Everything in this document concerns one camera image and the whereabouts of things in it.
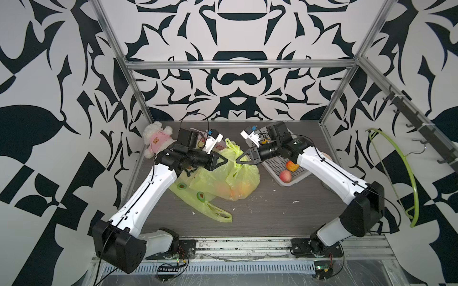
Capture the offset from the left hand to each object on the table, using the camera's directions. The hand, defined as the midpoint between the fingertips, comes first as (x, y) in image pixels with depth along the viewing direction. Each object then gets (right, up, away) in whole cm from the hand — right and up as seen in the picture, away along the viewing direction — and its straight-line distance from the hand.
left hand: (224, 157), depth 73 cm
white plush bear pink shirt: (-37, +8, +27) cm, 47 cm away
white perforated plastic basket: (+23, -6, +13) cm, 27 cm away
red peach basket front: (+30, -11, +17) cm, 36 cm away
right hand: (+6, 0, -2) cm, 6 cm away
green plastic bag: (-13, -18, +13) cm, 25 cm away
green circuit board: (+39, -44, -2) cm, 58 cm away
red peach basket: (+5, -15, +3) cm, 16 cm away
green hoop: (+64, +7, -3) cm, 65 cm away
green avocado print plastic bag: (+3, -9, -1) cm, 9 cm away
